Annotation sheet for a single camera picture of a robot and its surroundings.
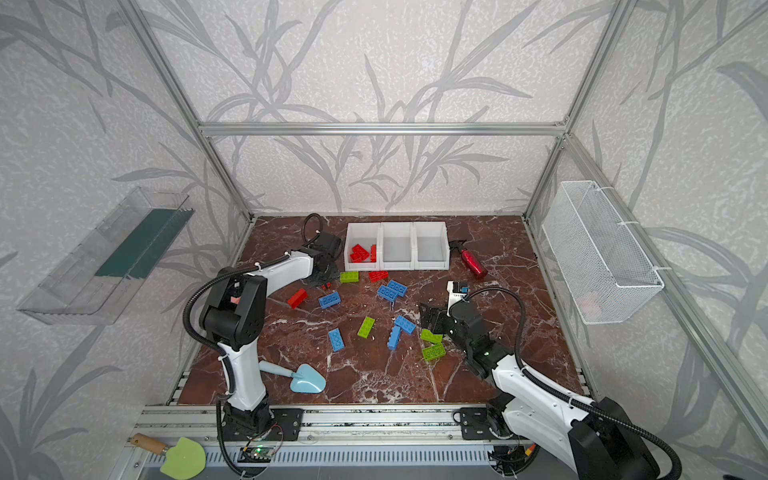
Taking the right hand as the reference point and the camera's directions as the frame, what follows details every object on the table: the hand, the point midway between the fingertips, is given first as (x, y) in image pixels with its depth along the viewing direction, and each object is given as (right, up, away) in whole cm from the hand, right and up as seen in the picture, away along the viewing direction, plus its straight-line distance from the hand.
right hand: (431, 296), depth 85 cm
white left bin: (-23, +18, +27) cm, 40 cm away
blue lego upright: (-11, -13, +2) cm, 17 cm away
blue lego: (-32, -3, +11) cm, 34 cm away
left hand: (-32, +7, +16) cm, 37 cm away
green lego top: (-27, +3, +16) cm, 32 cm away
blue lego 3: (-9, -9, +5) cm, 13 cm away
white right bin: (+2, +14, +23) cm, 27 cm away
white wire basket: (+34, +12, -21) cm, 42 cm away
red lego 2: (-24, +11, +20) cm, 33 cm away
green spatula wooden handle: (-60, -36, -15) cm, 71 cm away
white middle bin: (-10, +14, +25) cm, 30 cm away
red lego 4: (-17, +4, +17) cm, 24 cm away
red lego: (-42, -3, +10) cm, 43 cm away
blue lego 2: (-28, -14, +4) cm, 32 cm away
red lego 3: (-19, +12, +19) cm, 29 cm away
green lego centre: (-20, -11, +6) cm, 23 cm away
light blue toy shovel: (-35, -21, -5) cm, 41 cm away
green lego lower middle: (0, -13, +4) cm, 14 cm away
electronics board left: (-44, -36, -14) cm, 58 cm away
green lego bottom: (0, -16, 0) cm, 16 cm away
